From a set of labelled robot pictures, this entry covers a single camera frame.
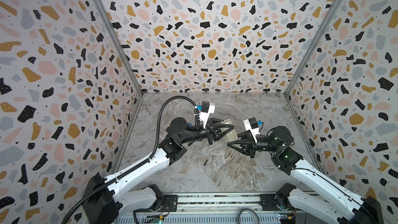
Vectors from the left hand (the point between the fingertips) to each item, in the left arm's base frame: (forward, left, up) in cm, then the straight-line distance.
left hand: (232, 126), depth 55 cm
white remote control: (-1, 0, -5) cm, 5 cm away
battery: (+2, +10, -41) cm, 42 cm away
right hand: (-3, +1, -8) cm, 9 cm away
